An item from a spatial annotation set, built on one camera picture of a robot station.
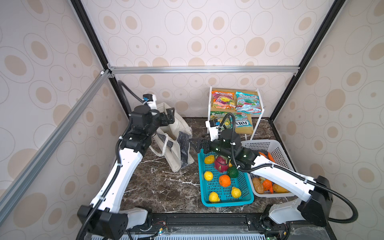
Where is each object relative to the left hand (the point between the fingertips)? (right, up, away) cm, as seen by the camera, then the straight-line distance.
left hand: (171, 107), depth 69 cm
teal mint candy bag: (+39, +4, +9) cm, 40 cm away
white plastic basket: (+60, -21, +26) cm, 69 cm away
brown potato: (+44, -40, +9) cm, 60 cm away
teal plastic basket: (+24, -44, +17) cm, 53 cm away
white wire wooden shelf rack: (+50, -3, +29) cm, 57 cm away
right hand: (+12, -14, +1) cm, 19 cm away
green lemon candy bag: (+27, -1, +28) cm, 39 cm away
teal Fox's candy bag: (+40, -4, +26) cm, 48 cm away
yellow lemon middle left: (+19, -37, +17) cm, 44 cm away
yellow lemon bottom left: (+21, -46, +9) cm, 51 cm away
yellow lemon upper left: (+20, -29, +24) cm, 42 cm away
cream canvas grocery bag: (0, -16, +7) cm, 18 cm away
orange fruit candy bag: (+26, +5, +9) cm, 28 cm away
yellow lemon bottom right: (+33, -44, +11) cm, 56 cm away
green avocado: (+32, -34, +16) cm, 50 cm away
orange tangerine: (+27, -39, +14) cm, 50 cm away
